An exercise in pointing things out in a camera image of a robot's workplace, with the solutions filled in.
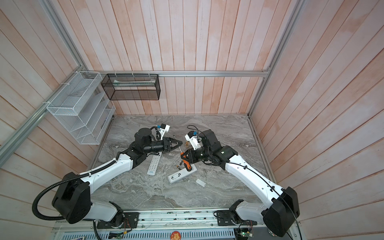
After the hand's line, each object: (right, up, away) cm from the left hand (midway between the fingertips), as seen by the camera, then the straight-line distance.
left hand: (181, 146), depth 73 cm
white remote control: (-18, -13, +17) cm, 28 cm away
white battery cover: (+11, -23, +13) cm, 28 cm away
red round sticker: (-3, -41, -4) cm, 42 cm away
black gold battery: (-1, -13, +20) cm, 24 cm away
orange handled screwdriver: (+3, -9, -2) cm, 9 cm away
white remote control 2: (-1, -18, +15) cm, 23 cm away
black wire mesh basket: (-37, +39, +31) cm, 62 cm away
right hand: (+1, -5, 0) cm, 5 cm away
